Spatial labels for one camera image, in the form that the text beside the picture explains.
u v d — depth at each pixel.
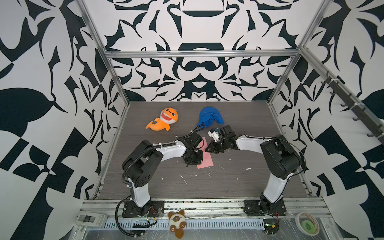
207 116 1.05
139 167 0.47
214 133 0.89
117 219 0.69
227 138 0.77
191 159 0.79
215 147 0.83
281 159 0.50
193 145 0.74
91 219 0.70
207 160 0.92
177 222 0.69
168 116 1.01
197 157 0.81
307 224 0.70
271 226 0.71
